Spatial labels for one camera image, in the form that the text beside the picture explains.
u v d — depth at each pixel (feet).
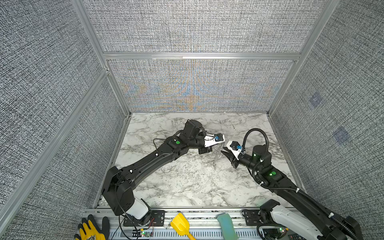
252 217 2.40
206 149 2.12
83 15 2.35
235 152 2.05
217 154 2.51
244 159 2.15
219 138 1.95
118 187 1.32
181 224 2.35
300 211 1.58
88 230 2.26
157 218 2.40
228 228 2.32
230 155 2.22
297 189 1.61
